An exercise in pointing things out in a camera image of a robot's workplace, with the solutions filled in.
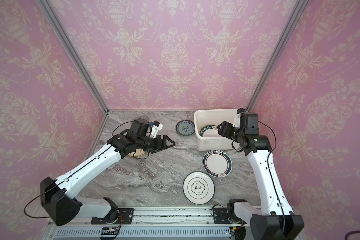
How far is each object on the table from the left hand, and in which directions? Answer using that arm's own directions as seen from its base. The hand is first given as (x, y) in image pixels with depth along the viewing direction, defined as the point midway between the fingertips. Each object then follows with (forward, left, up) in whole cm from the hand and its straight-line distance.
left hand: (171, 147), depth 72 cm
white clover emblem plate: (-11, -15, -24) cm, 30 cm away
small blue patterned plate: (+31, -7, -23) cm, 39 cm away
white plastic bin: (+30, -26, -11) cm, 41 cm away
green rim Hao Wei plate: (+27, -25, -22) cm, 43 cm away
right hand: (+9, -26, +4) cm, 28 cm away
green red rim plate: (+3, -27, -24) cm, 36 cm away
